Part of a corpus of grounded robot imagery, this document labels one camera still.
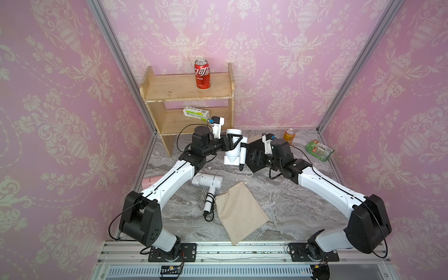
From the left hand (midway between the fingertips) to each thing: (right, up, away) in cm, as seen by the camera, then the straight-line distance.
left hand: (238, 138), depth 76 cm
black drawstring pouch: (+7, -8, -2) cm, 11 cm away
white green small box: (-22, +14, +18) cm, 32 cm away
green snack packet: (+52, -6, +32) cm, 61 cm away
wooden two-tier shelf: (-33, +19, +23) cm, 45 cm away
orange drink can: (+32, +3, +29) cm, 44 cm away
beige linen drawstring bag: (+2, -36, +9) cm, 38 cm away
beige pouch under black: (+12, +1, +40) cm, 42 cm away
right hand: (+7, -8, +7) cm, 12 cm away
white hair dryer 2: (-1, -8, -2) cm, 8 cm away
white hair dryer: (-13, -22, +14) cm, 29 cm away
